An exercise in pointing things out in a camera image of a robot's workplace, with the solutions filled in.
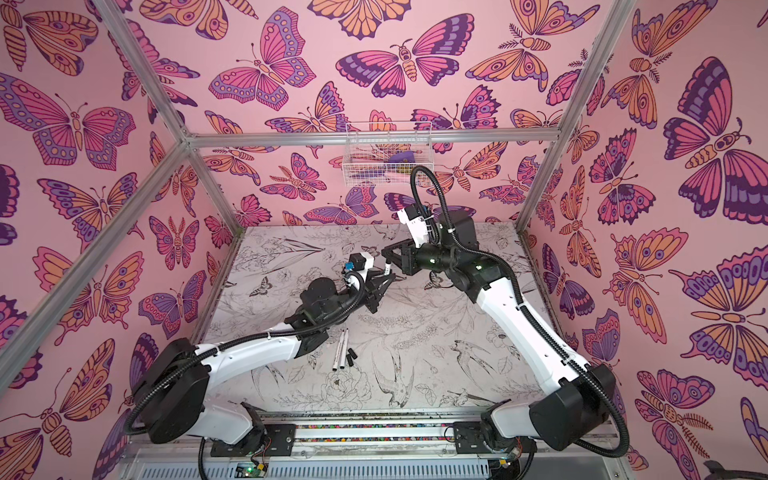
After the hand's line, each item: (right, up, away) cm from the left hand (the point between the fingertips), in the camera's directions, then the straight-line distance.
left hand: (394, 270), depth 72 cm
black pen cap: (-12, -25, +16) cm, 32 cm away
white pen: (-16, -25, +16) cm, 34 cm away
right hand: (-2, +5, -2) cm, 6 cm away
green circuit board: (-35, -48, 0) cm, 60 cm away
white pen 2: (-15, -24, +16) cm, 33 cm away
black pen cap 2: (-13, -27, +14) cm, 33 cm away
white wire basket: (-3, +37, +25) cm, 45 cm away
